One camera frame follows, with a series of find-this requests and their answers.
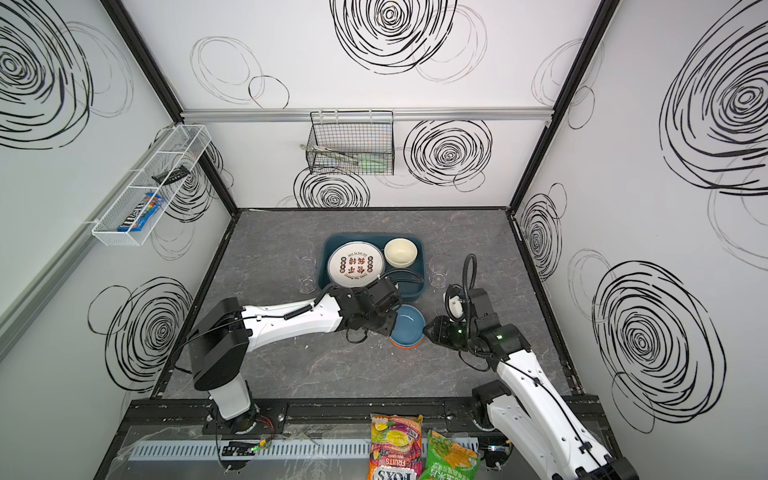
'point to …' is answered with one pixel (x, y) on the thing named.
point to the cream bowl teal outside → (400, 252)
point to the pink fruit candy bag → (396, 447)
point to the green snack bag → (448, 460)
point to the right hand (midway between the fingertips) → (425, 332)
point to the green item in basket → (370, 164)
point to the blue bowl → (408, 328)
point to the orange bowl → (407, 347)
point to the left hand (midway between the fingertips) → (396, 323)
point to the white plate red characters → (355, 264)
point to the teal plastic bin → (327, 244)
